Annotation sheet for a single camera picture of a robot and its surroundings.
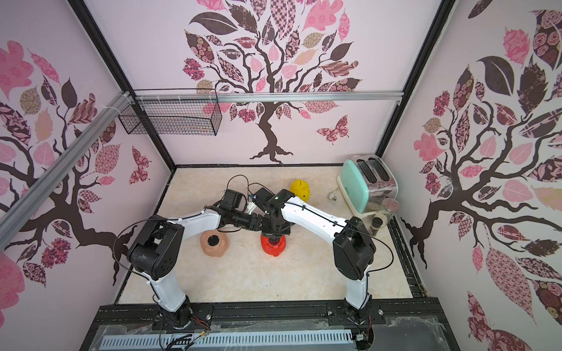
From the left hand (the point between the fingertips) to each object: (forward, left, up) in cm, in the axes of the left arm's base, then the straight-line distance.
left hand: (269, 229), depth 88 cm
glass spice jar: (+8, -51, -2) cm, 52 cm away
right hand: (-4, -1, +4) cm, 5 cm away
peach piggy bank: (-9, +20, 0) cm, 22 cm away
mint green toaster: (+16, -41, +11) cm, 46 cm away
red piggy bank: (-9, -2, 0) cm, 9 cm away
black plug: (-6, +21, +3) cm, 22 cm away
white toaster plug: (+21, -31, -6) cm, 38 cm away
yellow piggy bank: (+20, -14, +2) cm, 24 cm away
